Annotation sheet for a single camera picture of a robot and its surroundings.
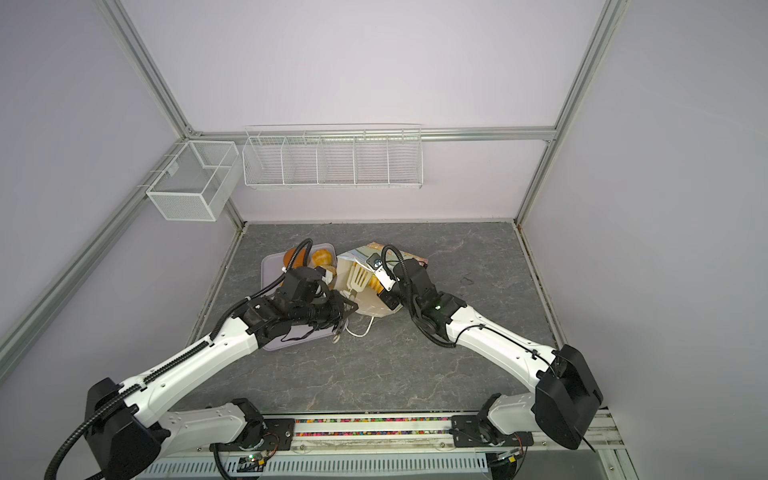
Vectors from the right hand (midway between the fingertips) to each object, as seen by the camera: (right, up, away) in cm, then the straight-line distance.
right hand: (384, 274), depth 79 cm
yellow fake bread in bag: (-3, -3, +6) cm, 7 cm away
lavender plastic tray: (-42, +1, +29) cm, 52 cm away
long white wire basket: (-18, +38, +20) cm, 46 cm away
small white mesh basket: (-62, +28, +17) cm, 71 cm away
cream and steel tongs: (-7, -1, +3) cm, 8 cm away
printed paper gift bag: (-5, -9, +6) cm, 12 cm away
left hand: (-7, -9, -5) cm, 12 cm away
